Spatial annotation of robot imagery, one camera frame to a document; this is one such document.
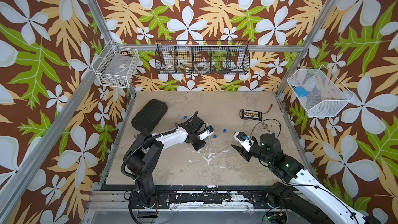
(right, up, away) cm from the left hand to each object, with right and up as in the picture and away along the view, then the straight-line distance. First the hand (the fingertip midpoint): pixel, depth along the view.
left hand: (203, 141), depth 91 cm
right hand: (+15, +4, -16) cm, 22 cm away
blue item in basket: (+57, +30, -3) cm, 64 cm away
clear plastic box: (-47, +45, -5) cm, 65 cm away
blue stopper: (-13, +14, +15) cm, 24 cm away
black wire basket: (0, +53, +5) cm, 53 cm away
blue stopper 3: (+14, +6, +7) cm, 17 cm away
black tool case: (-35, +16, +8) cm, 39 cm away
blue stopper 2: (+7, +3, -1) cm, 8 cm away
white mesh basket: (+63, +27, -10) cm, 69 cm away
